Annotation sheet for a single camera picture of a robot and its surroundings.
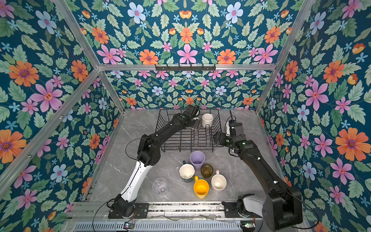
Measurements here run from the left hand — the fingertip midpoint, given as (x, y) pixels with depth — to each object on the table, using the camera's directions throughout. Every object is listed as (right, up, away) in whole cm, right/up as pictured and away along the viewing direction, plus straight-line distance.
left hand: (197, 120), depth 101 cm
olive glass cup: (+5, -31, -15) cm, 35 cm away
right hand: (+15, -9, -17) cm, 25 cm away
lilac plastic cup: (-1, -23, -15) cm, 28 cm away
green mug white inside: (-6, -30, -19) cm, 36 cm away
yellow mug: (+2, -39, -20) cm, 44 cm away
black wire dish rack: (-6, -14, 0) cm, 15 cm away
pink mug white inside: (+12, -35, -19) cm, 42 cm away
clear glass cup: (-22, -38, -19) cm, 48 cm away
